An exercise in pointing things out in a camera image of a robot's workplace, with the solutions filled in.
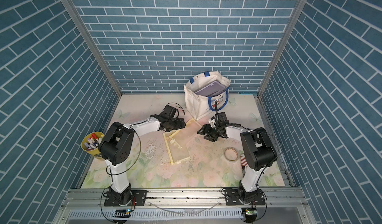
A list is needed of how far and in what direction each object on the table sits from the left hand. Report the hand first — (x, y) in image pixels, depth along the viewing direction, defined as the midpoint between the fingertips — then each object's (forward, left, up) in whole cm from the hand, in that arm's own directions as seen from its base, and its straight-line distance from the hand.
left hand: (184, 125), depth 97 cm
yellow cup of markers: (-16, +50, +6) cm, 53 cm away
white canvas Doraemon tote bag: (+11, -10, +7) cm, 17 cm away
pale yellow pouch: (-13, +5, -4) cm, 14 cm away
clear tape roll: (-17, -29, -4) cm, 34 cm away
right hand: (-7, -11, 0) cm, 13 cm away
